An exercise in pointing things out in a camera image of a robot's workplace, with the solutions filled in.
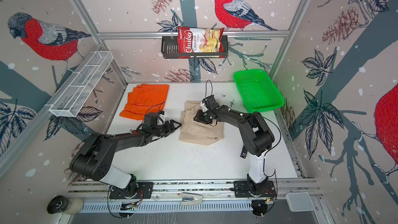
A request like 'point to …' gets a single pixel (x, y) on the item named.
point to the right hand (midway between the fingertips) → (194, 122)
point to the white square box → (299, 201)
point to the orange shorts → (144, 99)
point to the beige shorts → (194, 131)
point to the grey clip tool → (188, 198)
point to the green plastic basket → (258, 92)
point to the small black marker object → (244, 152)
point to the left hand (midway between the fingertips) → (178, 126)
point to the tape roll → (60, 203)
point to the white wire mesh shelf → (84, 79)
